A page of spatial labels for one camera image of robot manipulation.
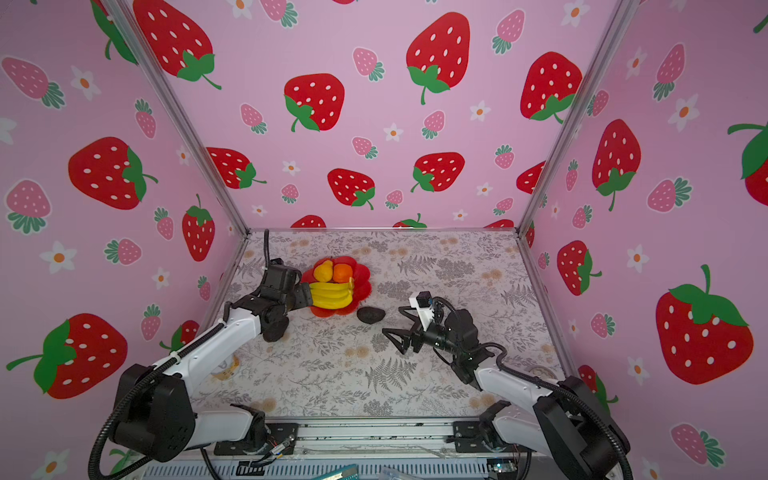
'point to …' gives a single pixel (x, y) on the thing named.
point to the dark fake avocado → (370, 315)
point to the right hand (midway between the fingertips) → (392, 320)
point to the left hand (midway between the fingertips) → (296, 292)
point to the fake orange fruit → (342, 273)
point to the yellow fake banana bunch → (332, 295)
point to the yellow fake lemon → (324, 272)
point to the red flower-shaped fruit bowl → (361, 282)
